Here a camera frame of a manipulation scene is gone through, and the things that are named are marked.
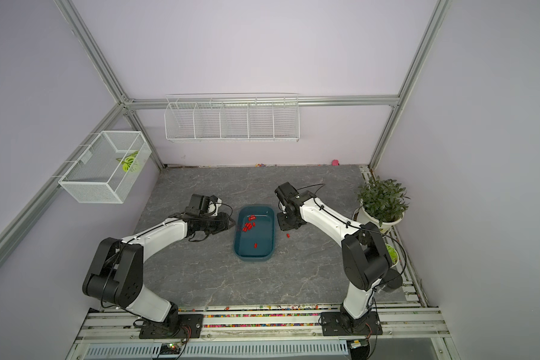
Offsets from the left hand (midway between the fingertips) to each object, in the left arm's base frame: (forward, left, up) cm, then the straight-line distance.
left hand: (232, 225), depth 90 cm
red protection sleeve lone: (-7, -9, -6) cm, 13 cm away
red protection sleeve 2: (+8, -7, -8) cm, 13 cm away
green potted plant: (-1, -58, +12) cm, 59 cm away
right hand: (-1, -22, +1) cm, 22 cm away
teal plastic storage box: (-1, -8, -7) cm, 11 cm away
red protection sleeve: (-3, -23, -7) cm, 24 cm away
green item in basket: (+16, +35, +23) cm, 45 cm away
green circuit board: (-39, +19, -8) cm, 44 cm away
